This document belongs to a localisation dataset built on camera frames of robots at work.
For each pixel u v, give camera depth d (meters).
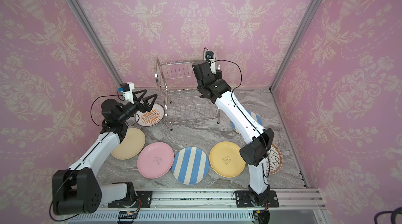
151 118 1.04
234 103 0.51
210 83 0.56
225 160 0.86
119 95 0.65
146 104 0.68
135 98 0.67
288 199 0.76
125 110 0.66
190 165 0.85
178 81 1.18
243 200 0.73
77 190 0.41
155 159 0.87
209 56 0.63
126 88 0.66
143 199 0.74
